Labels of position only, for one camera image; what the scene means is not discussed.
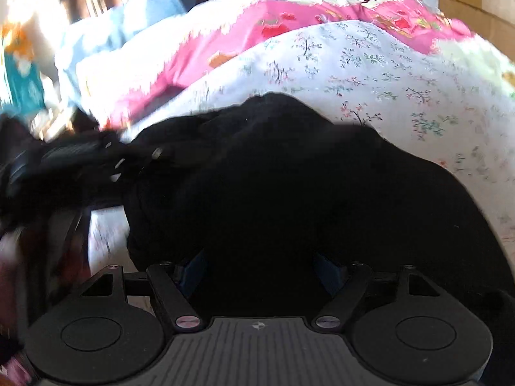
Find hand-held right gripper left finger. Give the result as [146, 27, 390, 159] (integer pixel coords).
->
[76, 249, 210, 330]

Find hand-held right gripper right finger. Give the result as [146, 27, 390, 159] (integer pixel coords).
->
[312, 249, 441, 330]

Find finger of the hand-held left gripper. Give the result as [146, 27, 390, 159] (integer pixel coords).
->
[96, 131, 164, 190]

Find black pants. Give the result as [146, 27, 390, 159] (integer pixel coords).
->
[121, 92, 515, 330]

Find teal orange printed cloth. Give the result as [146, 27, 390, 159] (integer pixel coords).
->
[0, 20, 53, 115]

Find light blue pillow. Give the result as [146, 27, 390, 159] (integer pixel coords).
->
[54, 0, 190, 103]

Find floral printed blanket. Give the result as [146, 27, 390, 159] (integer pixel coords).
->
[76, 0, 515, 274]

